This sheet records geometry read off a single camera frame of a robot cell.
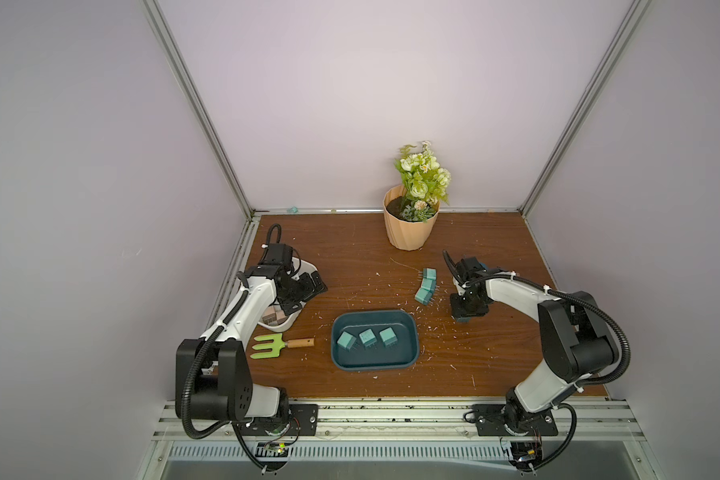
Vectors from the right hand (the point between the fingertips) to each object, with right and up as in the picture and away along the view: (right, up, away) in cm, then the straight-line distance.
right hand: (460, 308), depth 92 cm
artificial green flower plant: (-11, +40, -1) cm, 42 cm away
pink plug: (-59, -2, -2) cm, 59 cm away
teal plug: (-36, -7, -8) cm, 37 cm away
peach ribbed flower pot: (-16, +23, +7) cm, 29 cm away
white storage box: (-52, +13, +6) cm, 53 cm away
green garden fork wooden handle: (-56, -9, -6) cm, 57 cm away
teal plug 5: (-9, +7, +5) cm, 12 cm away
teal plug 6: (-11, +4, +2) cm, 12 cm away
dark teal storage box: (-20, -12, -8) cm, 25 cm away
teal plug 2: (-29, -7, -7) cm, 31 cm away
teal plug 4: (-9, +11, +6) cm, 15 cm away
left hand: (-43, +7, -6) cm, 44 cm away
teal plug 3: (-23, -6, -7) cm, 25 cm away
